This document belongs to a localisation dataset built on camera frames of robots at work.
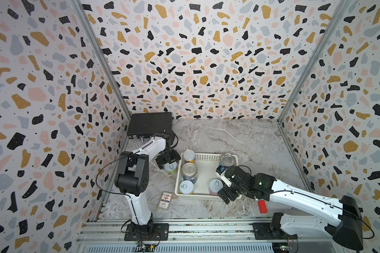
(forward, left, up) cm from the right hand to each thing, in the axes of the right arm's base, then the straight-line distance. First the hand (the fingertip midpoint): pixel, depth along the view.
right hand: (223, 188), depth 76 cm
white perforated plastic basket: (+19, +8, -11) cm, 23 cm away
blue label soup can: (+16, -3, -1) cm, 17 cm away
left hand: (+17, +27, -7) cm, 33 cm away
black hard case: (+52, +57, -11) cm, 78 cm away
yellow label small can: (+2, +19, -5) cm, 20 cm away
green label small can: (+13, +28, -5) cm, 32 cm away
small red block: (-5, -21, -12) cm, 24 cm away
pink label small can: (+4, +4, -6) cm, 8 cm away
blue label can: (+8, +17, 0) cm, 19 cm away
